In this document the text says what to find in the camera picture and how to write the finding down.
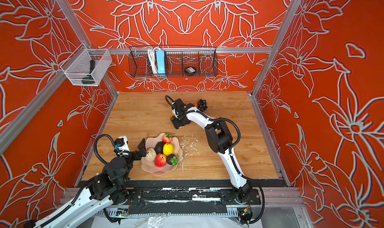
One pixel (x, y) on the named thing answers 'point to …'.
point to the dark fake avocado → (159, 147)
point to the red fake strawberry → (167, 138)
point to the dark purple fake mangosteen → (172, 159)
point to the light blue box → (161, 62)
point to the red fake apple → (160, 160)
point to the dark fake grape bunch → (202, 105)
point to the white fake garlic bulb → (150, 154)
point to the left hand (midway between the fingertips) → (136, 140)
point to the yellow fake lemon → (168, 149)
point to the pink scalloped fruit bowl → (150, 167)
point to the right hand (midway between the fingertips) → (176, 123)
